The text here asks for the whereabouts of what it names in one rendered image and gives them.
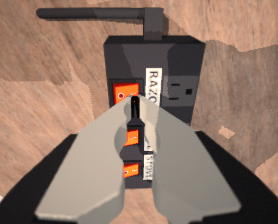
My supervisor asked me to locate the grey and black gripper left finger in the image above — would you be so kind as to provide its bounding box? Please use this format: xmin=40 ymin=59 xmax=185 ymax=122
xmin=0 ymin=95 xmax=135 ymax=224

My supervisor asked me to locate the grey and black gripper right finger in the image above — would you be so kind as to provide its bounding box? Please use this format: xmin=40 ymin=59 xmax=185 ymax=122
xmin=135 ymin=94 xmax=278 ymax=224

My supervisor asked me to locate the black power strip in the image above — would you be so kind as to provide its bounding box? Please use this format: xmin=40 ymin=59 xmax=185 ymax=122
xmin=36 ymin=8 xmax=206 ymax=189

